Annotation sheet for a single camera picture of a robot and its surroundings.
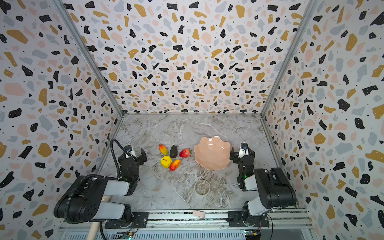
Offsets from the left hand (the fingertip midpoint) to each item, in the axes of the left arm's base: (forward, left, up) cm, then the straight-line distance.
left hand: (132, 148), depth 87 cm
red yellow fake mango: (+5, -15, -9) cm, 18 cm away
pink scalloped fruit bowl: (+3, -47, -12) cm, 49 cm away
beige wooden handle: (-38, +10, -9) cm, 40 cm away
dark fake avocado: (+4, -22, -11) cm, 25 cm away
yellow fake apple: (-6, -19, -6) cm, 21 cm away
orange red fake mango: (-6, -24, -9) cm, 27 cm away
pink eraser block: (-32, -38, -10) cm, 51 cm away
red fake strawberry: (+1, -30, -8) cm, 31 cm away
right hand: (+2, -64, 0) cm, 64 cm away
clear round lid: (-19, -40, -12) cm, 46 cm away
